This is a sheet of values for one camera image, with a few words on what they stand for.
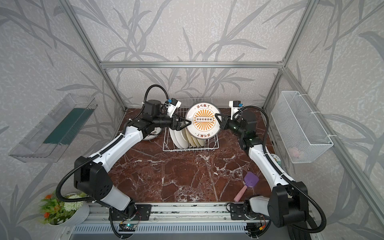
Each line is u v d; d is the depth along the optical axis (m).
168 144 0.85
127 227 0.71
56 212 0.61
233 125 0.67
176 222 0.71
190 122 0.74
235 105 0.68
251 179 0.84
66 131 0.61
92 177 0.42
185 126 0.72
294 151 0.72
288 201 0.40
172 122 0.69
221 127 0.68
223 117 0.71
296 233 0.67
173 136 0.85
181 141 0.89
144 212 0.74
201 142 0.93
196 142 0.89
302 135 0.61
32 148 0.59
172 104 0.69
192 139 0.88
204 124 0.77
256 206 0.62
